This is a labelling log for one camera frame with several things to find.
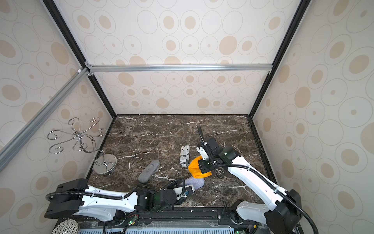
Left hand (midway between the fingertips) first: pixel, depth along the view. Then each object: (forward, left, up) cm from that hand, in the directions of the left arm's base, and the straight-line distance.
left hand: (189, 187), depth 73 cm
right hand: (+10, -8, +3) cm, 13 cm away
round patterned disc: (-17, +58, -8) cm, 61 cm away
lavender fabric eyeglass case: (+1, -3, +3) cm, 5 cm away
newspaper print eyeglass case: (+18, +4, -7) cm, 20 cm away
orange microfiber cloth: (+8, -3, +3) cm, 9 cm away
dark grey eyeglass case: (+9, +26, -8) cm, 29 cm away
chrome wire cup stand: (+16, +51, +17) cm, 56 cm away
